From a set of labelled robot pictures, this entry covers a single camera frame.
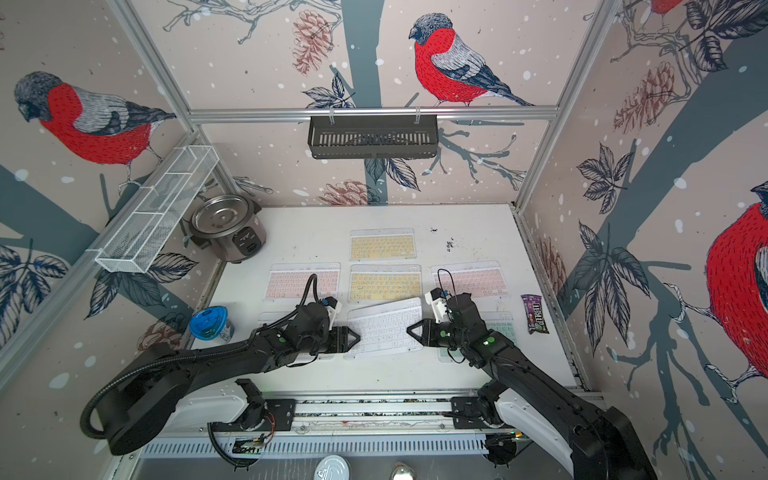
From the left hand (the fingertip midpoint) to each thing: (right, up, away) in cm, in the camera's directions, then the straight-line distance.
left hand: (358, 336), depth 83 cm
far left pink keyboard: (-26, +13, +16) cm, 33 cm away
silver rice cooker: (-42, +32, +10) cm, 54 cm away
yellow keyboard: (+6, +26, +26) cm, 37 cm away
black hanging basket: (+3, +63, +22) cm, 67 cm away
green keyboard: (+43, +2, +6) cm, 44 cm away
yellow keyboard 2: (+7, +13, +15) cm, 21 cm away
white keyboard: (+7, +2, 0) cm, 7 cm away
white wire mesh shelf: (-53, +29, -11) cm, 61 cm away
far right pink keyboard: (+39, +14, +15) cm, 44 cm away
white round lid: (-3, -21, -21) cm, 29 cm away
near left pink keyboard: (-29, +3, +7) cm, 30 cm away
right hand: (+15, +4, -4) cm, 16 cm away
